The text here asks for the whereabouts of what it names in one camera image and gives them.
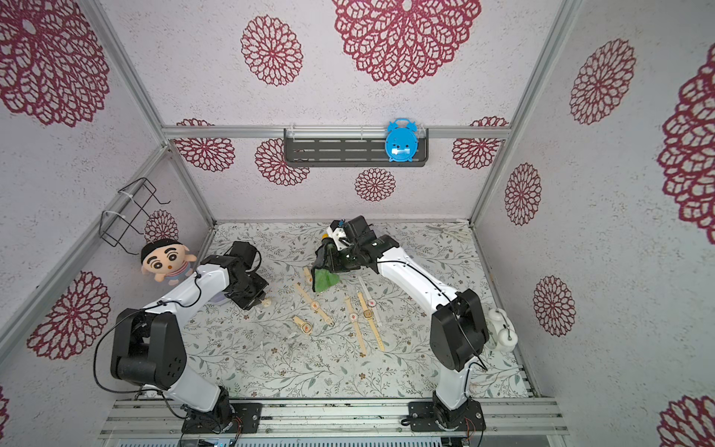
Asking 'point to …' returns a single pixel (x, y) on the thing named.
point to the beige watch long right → (368, 314)
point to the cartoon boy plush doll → (168, 261)
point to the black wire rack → (130, 208)
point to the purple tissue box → (324, 235)
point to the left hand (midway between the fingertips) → (266, 297)
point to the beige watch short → (266, 302)
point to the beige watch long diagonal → (315, 304)
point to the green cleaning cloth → (324, 279)
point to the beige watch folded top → (306, 273)
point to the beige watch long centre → (354, 317)
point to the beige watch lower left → (304, 326)
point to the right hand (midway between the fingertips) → (322, 261)
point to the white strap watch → (370, 302)
